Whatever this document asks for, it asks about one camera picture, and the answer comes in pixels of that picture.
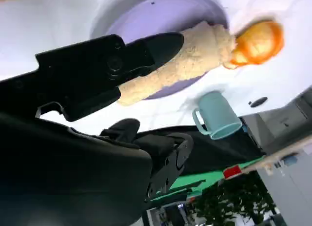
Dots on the lilac plate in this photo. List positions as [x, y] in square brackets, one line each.
[158, 13]

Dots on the orange and white bread roll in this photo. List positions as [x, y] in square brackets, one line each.
[258, 45]

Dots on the pale green mug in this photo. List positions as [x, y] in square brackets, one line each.
[217, 111]

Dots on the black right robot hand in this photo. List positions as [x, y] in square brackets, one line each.
[61, 167]

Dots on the green leafy plant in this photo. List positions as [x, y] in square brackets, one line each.
[231, 201]

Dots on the green table cloth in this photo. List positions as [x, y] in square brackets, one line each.
[195, 178]

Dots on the grey cabinet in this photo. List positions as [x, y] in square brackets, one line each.
[290, 187]

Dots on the red label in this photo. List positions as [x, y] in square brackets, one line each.
[232, 172]

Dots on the black backdrop cloth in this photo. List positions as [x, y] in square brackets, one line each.
[219, 150]

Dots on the beige towel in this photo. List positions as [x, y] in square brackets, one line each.
[195, 52]

